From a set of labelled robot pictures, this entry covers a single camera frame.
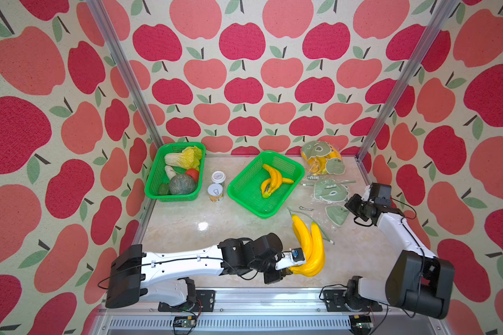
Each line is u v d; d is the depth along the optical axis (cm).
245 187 105
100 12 70
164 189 100
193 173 104
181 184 95
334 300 73
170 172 111
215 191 99
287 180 107
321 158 111
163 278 43
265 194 101
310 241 68
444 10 69
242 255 54
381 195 67
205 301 75
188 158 108
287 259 58
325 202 91
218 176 103
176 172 111
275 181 101
